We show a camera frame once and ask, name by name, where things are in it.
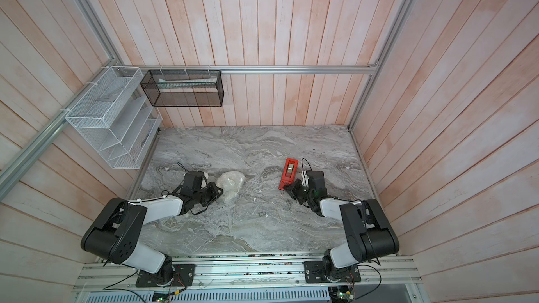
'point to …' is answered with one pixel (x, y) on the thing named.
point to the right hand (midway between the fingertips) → (283, 185)
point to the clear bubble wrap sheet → (231, 182)
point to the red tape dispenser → (289, 172)
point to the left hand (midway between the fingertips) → (225, 192)
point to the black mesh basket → (184, 88)
